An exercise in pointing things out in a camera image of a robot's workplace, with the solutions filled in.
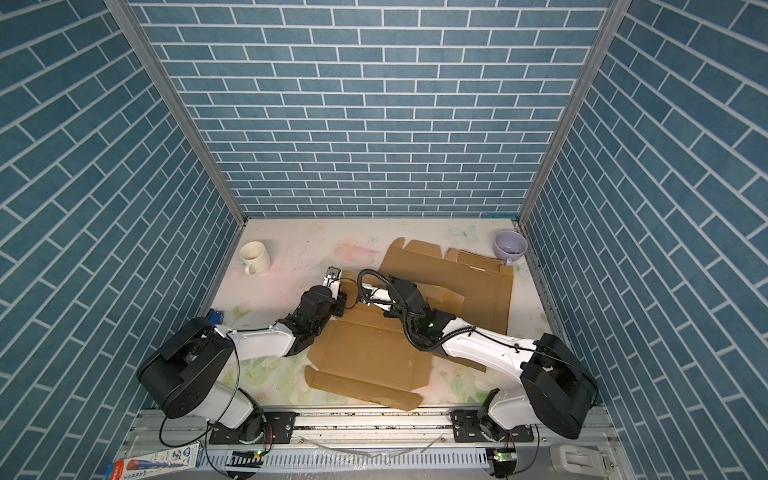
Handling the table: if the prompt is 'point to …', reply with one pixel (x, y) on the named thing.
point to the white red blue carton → (167, 461)
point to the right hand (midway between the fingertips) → (389, 275)
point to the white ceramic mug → (255, 257)
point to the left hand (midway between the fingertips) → (341, 286)
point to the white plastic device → (582, 460)
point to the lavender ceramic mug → (509, 245)
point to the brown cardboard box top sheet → (367, 354)
